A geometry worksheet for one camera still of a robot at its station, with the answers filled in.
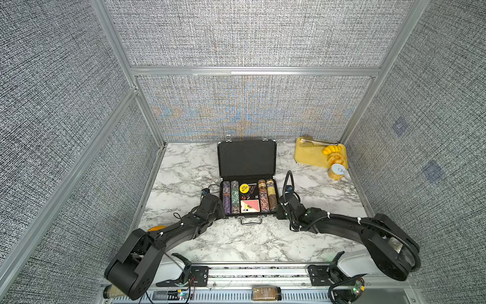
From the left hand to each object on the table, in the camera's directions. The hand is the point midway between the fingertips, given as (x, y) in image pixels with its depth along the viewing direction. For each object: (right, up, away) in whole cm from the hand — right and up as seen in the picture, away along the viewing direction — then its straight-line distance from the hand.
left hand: (226, 212), depth 90 cm
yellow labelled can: (+58, +19, +10) cm, 61 cm away
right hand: (+24, +2, 0) cm, 24 cm away
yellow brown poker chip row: (+22, +8, +1) cm, 23 cm away
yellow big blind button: (+8, +11, +5) cm, 15 cm away
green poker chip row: (+4, +7, +2) cm, 8 cm away
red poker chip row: (+18, +8, +2) cm, 19 cm away
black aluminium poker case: (+18, +26, +13) cm, 34 cm away
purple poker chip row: (0, +7, +2) cm, 7 cm away
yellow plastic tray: (+55, +29, +23) cm, 66 cm away
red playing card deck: (+11, +3, 0) cm, 12 cm away
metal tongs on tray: (+57, +36, +30) cm, 73 cm away
